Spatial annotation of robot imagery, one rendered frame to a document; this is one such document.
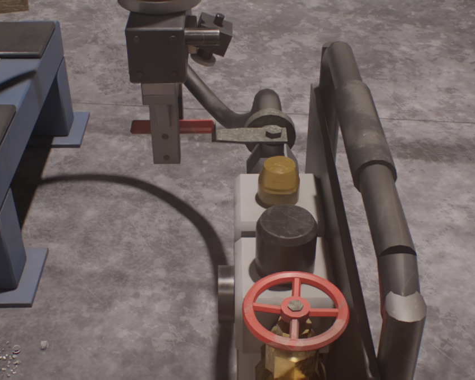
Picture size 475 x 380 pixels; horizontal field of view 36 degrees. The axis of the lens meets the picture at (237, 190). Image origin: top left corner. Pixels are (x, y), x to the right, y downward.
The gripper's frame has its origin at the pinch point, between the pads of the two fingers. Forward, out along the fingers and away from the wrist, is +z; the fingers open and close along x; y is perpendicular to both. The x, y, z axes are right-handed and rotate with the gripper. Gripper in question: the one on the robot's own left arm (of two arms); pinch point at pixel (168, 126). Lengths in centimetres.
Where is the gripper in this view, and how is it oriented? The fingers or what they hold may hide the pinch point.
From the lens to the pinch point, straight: 72.8
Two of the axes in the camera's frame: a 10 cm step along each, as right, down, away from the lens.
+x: -0.1, -5.9, 8.1
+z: 0.0, 8.1, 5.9
